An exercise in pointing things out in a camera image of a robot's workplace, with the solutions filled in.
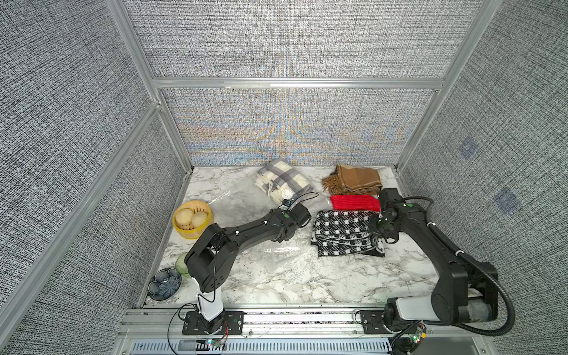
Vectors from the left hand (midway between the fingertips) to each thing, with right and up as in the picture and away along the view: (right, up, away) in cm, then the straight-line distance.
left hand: (279, 227), depth 89 cm
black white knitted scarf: (+26, -2, -1) cm, 27 cm away
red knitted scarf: (+36, +9, +17) cm, 41 cm away
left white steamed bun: (-40, +4, +5) cm, 41 cm away
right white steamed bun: (-34, +3, +3) cm, 34 cm away
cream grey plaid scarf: (0, +19, +17) cm, 25 cm away
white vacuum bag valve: (+4, +13, +14) cm, 19 cm away
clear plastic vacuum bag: (-16, +9, +17) cm, 25 cm away
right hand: (+37, +2, -3) cm, 38 cm away
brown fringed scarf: (+36, +19, +21) cm, 46 cm away
